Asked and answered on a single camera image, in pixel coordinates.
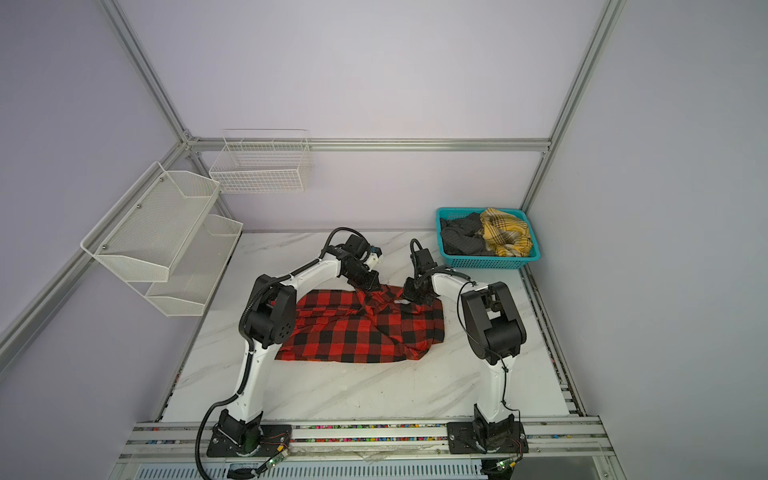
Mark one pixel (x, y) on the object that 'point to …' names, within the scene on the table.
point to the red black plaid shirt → (362, 326)
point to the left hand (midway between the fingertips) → (376, 288)
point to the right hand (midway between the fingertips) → (406, 295)
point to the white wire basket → (262, 161)
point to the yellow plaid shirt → (505, 235)
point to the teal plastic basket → (485, 262)
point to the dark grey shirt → (459, 235)
